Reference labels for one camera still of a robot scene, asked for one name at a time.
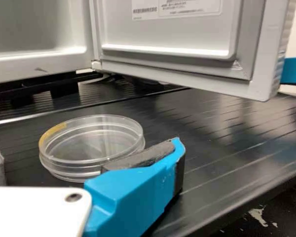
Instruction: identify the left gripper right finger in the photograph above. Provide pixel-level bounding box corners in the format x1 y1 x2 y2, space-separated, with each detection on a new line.
83 137 187 237

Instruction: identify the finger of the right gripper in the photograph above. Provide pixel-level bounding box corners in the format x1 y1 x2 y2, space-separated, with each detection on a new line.
281 56 296 85

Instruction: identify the petri dish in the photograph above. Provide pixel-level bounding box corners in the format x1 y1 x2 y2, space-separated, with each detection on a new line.
38 114 147 184

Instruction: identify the incubator door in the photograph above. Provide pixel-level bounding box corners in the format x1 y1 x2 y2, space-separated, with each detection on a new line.
88 0 296 103

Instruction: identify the white incubator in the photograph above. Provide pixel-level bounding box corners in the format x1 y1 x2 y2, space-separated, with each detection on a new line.
0 0 102 86

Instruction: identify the black platform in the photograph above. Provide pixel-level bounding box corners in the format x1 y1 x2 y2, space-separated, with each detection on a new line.
0 70 191 123
0 87 296 237

